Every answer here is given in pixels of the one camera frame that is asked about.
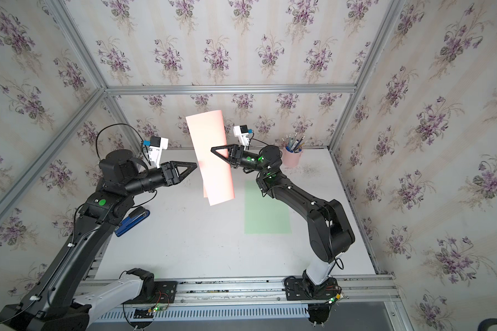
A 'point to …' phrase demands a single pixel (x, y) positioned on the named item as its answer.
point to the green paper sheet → (264, 215)
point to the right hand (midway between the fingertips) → (216, 155)
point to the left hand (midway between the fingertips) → (194, 168)
